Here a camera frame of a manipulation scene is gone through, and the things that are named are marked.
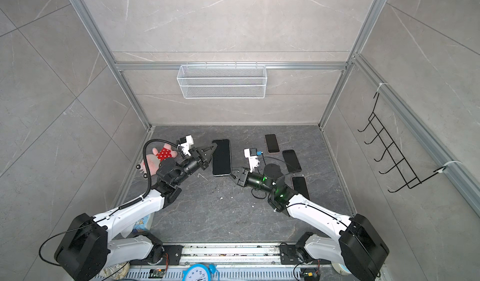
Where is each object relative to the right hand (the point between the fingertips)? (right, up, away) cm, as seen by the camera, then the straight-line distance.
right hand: (227, 172), depth 69 cm
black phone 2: (+34, 0, +36) cm, 49 cm away
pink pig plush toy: (-42, +2, +28) cm, 50 cm away
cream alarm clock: (+41, -35, -2) cm, 54 cm away
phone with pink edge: (+23, +10, +43) cm, 50 cm away
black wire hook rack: (+61, +1, -7) cm, 62 cm away
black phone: (-2, +5, -1) cm, 6 cm away
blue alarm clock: (-10, -37, 0) cm, 39 cm away
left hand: (-3, +11, -1) cm, 11 cm away
